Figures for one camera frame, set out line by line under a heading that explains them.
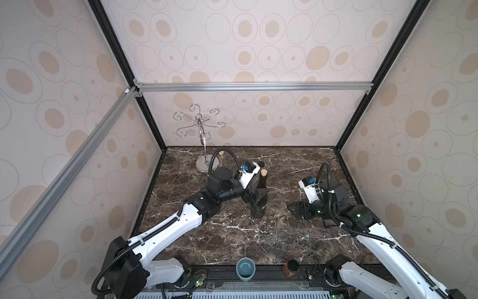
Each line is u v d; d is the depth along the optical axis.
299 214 0.65
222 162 0.81
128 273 0.37
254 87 0.94
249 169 0.59
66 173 0.55
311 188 0.65
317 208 0.61
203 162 1.09
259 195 0.62
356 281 0.58
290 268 0.67
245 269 0.76
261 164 0.78
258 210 0.85
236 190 0.60
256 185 0.63
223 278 0.75
